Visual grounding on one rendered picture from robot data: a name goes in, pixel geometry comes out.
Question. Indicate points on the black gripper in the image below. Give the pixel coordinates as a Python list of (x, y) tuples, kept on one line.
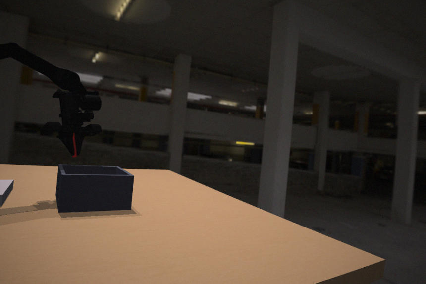
[(65, 132)]

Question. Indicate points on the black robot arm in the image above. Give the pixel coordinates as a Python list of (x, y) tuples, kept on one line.
[(77, 96)]

